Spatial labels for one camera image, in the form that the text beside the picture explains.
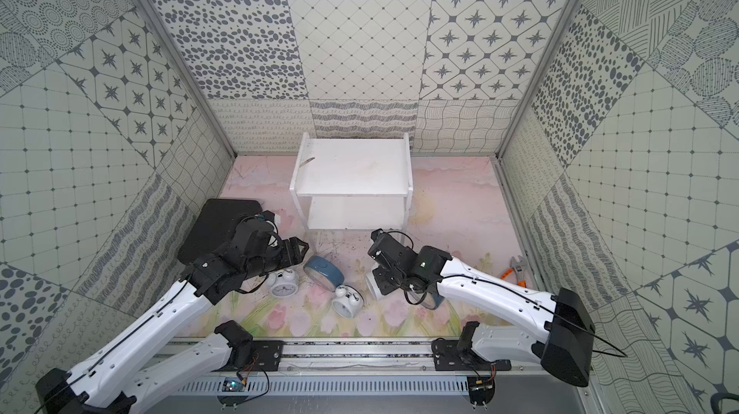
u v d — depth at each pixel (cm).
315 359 75
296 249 69
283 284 79
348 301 76
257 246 58
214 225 93
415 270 54
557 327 40
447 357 73
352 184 69
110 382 39
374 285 67
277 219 71
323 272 77
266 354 74
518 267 90
